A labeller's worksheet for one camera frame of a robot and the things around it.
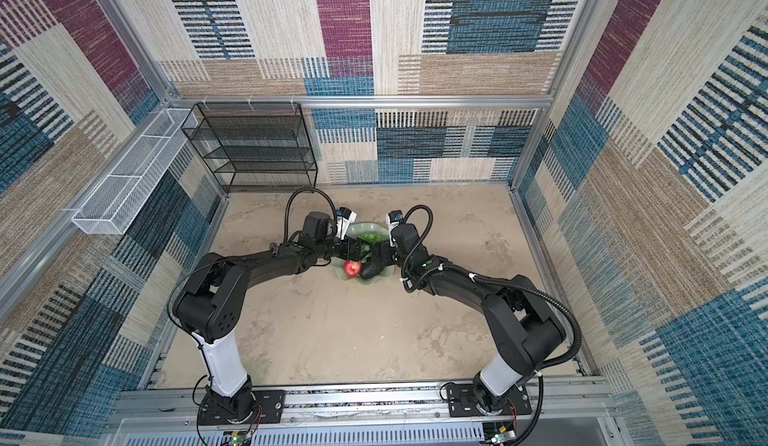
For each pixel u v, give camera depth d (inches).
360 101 37.0
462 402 28.7
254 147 42.9
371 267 35.3
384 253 31.2
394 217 31.1
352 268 36.1
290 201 32.7
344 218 33.7
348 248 32.7
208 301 19.9
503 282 19.6
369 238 35.5
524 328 17.7
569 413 28.6
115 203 28.0
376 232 39.1
